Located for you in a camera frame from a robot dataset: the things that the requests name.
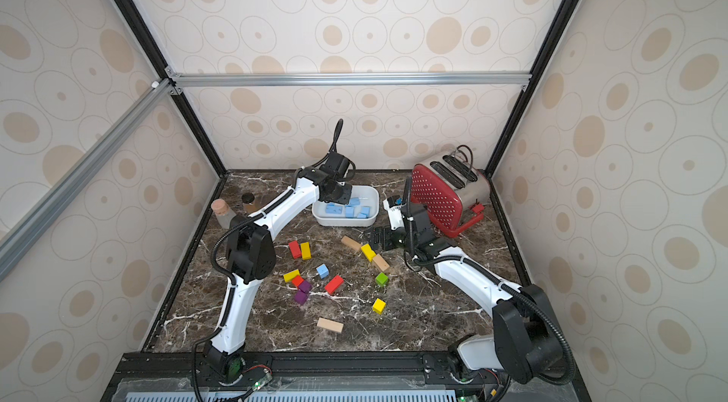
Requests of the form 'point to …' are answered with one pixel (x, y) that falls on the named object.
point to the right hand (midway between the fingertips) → (388, 227)
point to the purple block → (300, 296)
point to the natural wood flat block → (330, 325)
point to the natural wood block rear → (352, 242)
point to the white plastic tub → (369, 196)
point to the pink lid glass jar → (223, 212)
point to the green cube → (382, 279)
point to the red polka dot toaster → (452, 189)
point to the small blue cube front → (366, 210)
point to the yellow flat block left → (306, 253)
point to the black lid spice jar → (248, 205)
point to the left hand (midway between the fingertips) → (351, 191)
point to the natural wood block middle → (381, 262)
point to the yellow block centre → (368, 251)
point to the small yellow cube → (378, 305)
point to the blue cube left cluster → (322, 270)
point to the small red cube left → (297, 281)
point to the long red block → (334, 284)
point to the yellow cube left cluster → (288, 277)
